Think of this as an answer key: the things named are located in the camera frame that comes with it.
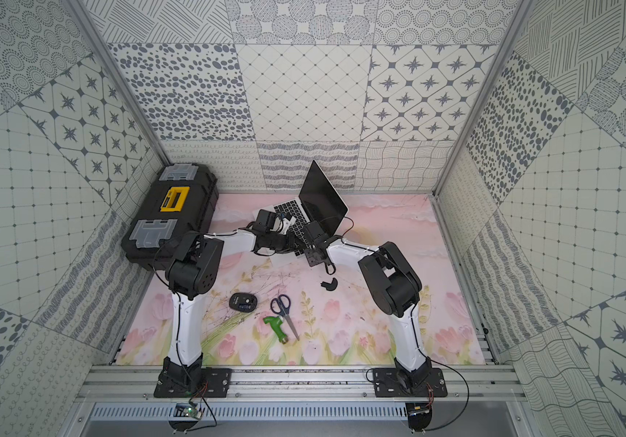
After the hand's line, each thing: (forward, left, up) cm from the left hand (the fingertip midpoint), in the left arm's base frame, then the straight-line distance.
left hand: (304, 242), depth 102 cm
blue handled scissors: (-24, +6, -3) cm, 25 cm away
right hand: (-4, -6, -2) cm, 8 cm away
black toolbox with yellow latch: (+7, +44, +16) cm, 47 cm away
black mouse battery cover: (-17, -10, -3) cm, 20 cm away
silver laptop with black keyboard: (+13, 0, -1) cm, 13 cm away
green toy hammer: (-30, +7, -2) cm, 31 cm away
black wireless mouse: (-24, +18, +1) cm, 30 cm away
